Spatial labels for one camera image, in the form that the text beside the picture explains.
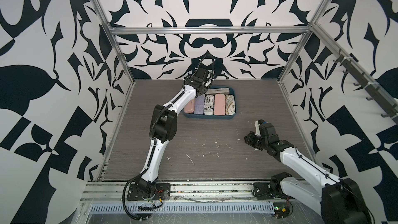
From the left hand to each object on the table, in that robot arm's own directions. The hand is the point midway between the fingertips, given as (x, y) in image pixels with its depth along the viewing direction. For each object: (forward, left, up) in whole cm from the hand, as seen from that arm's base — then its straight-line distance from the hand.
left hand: (196, 80), depth 100 cm
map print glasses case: (-16, -20, -8) cm, 27 cm away
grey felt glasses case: (-3, -19, -8) cm, 21 cm away
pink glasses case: (-15, +5, -8) cm, 18 cm away
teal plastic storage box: (-19, +3, -12) cm, 23 cm away
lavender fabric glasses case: (-12, -2, -9) cm, 16 cm away
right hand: (-33, -25, -10) cm, 43 cm away
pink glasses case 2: (-13, -14, -10) cm, 21 cm away
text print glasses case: (-15, -7, -8) cm, 19 cm away
